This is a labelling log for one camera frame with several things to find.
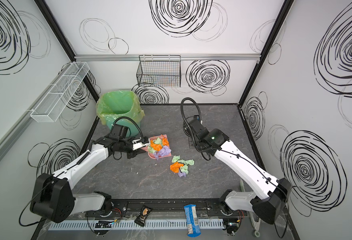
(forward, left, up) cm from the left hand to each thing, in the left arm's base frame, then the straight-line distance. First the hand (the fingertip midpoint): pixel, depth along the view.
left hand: (144, 146), depth 84 cm
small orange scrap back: (-1, -8, +2) cm, 8 cm away
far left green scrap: (-9, -23, -9) cm, 27 cm away
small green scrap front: (-3, -18, -9) cm, 20 cm away
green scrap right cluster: (+3, -8, +1) cm, 9 cm away
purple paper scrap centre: (-3, -12, 0) cm, 12 cm away
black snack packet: (-34, -3, -9) cm, 36 cm away
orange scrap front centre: (-8, -18, -11) cm, 22 cm away
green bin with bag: (+27, +25, +5) cm, 38 cm away
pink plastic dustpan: (-2, -1, +2) cm, 3 cm away
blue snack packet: (-36, -28, -9) cm, 47 cm away
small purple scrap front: (-11, -22, -10) cm, 27 cm away
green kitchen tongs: (-36, -56, -9) cm, 68 cm away
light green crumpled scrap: (-3, -5, +1) cm, 6 cm away
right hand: (-1, -27, +11) cm, 29 cm away
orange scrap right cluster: (+3, -12, +1) cm, 12 cm away
